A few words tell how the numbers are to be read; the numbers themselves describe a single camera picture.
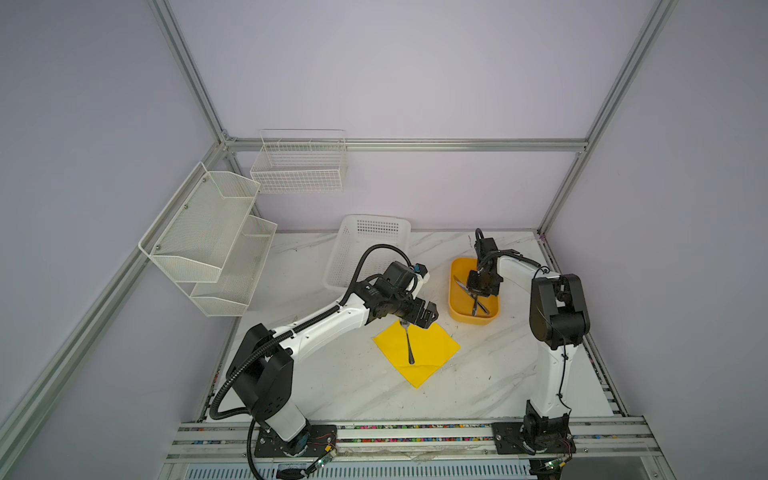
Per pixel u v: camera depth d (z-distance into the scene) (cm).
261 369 43
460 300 100
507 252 75
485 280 86
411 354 88
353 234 114
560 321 56
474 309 98
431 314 72
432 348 89
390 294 63
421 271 74
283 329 46
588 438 76
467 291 96
